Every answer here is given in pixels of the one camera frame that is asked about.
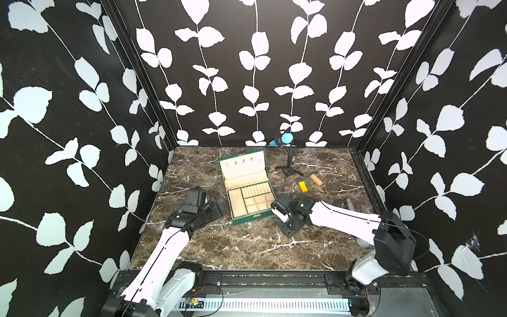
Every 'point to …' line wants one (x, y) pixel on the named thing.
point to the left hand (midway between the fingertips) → (221, 206)
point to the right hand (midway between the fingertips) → (284, 226)
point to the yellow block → (303, 186)
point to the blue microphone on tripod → (285, 139)
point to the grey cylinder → (350, 205)
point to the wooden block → (316, 179)
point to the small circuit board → (193, 303)
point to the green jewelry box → (249, 191)
